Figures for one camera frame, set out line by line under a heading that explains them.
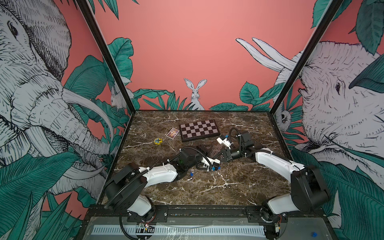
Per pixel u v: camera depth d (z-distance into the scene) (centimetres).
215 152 80
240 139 70
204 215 75
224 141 77
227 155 71
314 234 69
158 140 101
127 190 43
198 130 105
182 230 70
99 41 80
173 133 105
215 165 70
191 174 88
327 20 73
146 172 48
